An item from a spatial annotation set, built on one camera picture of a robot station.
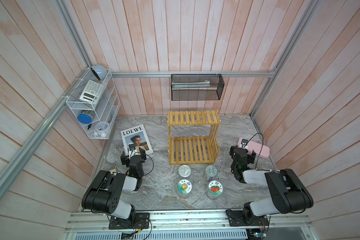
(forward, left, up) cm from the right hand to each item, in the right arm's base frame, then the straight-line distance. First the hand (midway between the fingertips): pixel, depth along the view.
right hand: (244, 146), depth 91 cm
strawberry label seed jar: (-27, +22, 0) cm, 35 cm away
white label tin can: (-16, +37, -2) cm, 41 cm away
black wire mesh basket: (+25, +33, +26) cm, 49 cm away
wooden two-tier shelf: (+1, +31, -7) cm, 31 cm away
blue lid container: (+1, +90, +24) cm, 93 cm away
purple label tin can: (-17, +23, -1) cm, 28 cm away
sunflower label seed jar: (-26, +38, 0) cm, 46 cm away
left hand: (-4, +70, 0) cm, 70 cm away
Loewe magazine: (+11, +71, -4) cm, 72 cm away
